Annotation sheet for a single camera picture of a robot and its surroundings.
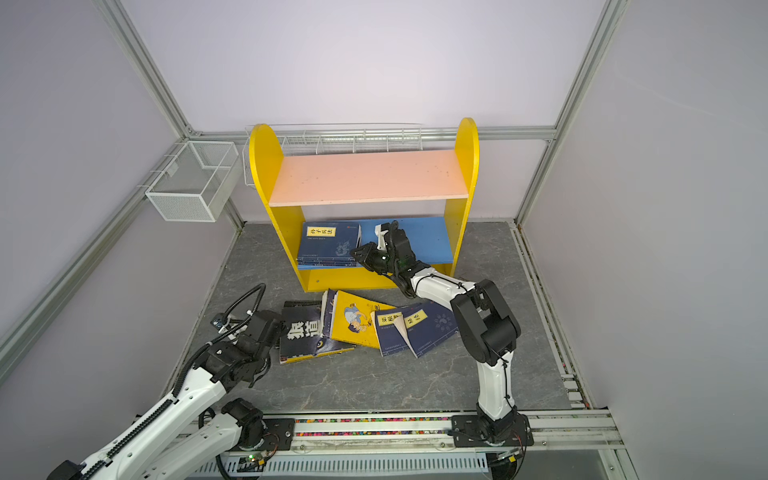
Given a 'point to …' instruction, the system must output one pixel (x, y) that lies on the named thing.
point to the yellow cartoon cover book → (352, 320)
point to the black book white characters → (301, 335)
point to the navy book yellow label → (329, 244)
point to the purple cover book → (328, 313)
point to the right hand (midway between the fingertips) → (349, 254)
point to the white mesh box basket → (193, 184)
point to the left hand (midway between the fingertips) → (268, 332)
